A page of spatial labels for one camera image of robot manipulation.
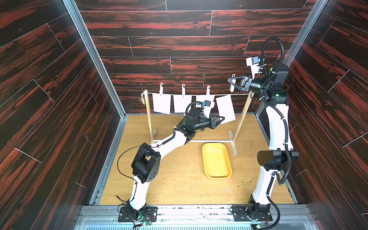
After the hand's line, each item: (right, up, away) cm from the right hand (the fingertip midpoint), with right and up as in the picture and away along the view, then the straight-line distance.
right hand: (230, 78), depth 68 cm
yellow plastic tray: (0, -47, +26) cm, 53 cm away
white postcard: (0, -13, +8) cm, 15 cm away
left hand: (0, -19, +7) cm, 20 cm away
